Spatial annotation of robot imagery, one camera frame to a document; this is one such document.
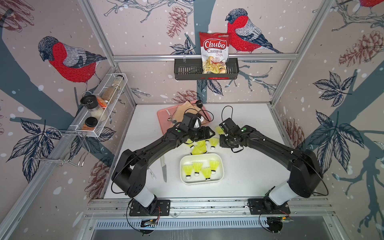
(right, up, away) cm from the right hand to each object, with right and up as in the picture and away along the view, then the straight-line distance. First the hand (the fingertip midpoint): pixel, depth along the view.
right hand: (221, 142), depth 86 cm
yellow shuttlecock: (-19, -15, -4) cm, 25 cm away
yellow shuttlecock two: (-4, -13, -2) cm, 14 cm away
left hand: (-5, +6, -5) cm, 10 cm away
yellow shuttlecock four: (-14, -14, -2) cm, 20 cm away
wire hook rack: (-67, +4, -29) cm, 73 cm away
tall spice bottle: (-61, +27, -8) cm, 67 cm away
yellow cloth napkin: (-22, +22, +32) cm, 45 cm away
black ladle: (-12, +25, +32) cm, 43 cm away
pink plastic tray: (-39, +15, +29) cm, 51 cm away
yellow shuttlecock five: (-13, -5, +5) cm, 15 cm away
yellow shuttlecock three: (-9, -16, -4) cm, 19 cm away
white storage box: (-2, -19, -3) cm, 20 cm away
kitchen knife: (-34, -16, +2) cm, 38 cm away
